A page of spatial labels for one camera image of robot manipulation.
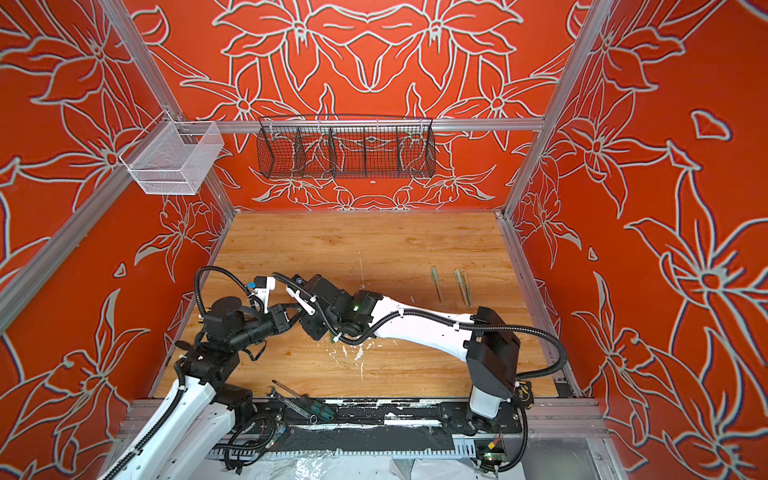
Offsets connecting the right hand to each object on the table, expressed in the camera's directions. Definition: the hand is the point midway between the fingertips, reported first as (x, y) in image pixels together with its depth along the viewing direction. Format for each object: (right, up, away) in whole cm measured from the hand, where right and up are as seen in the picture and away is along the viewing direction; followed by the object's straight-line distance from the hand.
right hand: (298, 317), depth 73 cm
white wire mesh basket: (-45, +45, +19) cm, 67 cm away
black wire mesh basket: (+9, +51, +26) cm, 58 cm away
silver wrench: (-2, -24, +2) cm, 24 cm away
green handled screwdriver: (+3, -23, +1) cm, 23 cm away
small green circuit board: (+48, -31, -5) cm, 57 cm away
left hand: (+2, +2, 0) cm, 3 cm away
